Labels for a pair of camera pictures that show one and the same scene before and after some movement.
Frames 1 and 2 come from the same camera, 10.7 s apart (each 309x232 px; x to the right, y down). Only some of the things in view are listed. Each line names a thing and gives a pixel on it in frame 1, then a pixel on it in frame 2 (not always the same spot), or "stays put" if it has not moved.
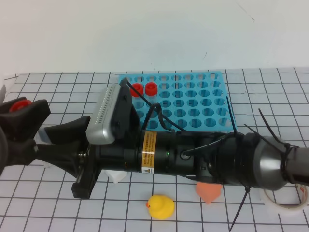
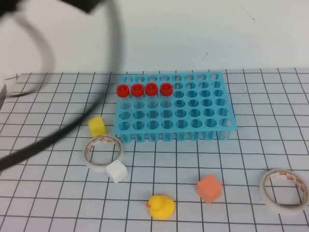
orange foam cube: (208, 191) stays put
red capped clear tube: (20, 104) to (166, 91)
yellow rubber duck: (160, 207) stays put
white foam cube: (116, 176) stays put
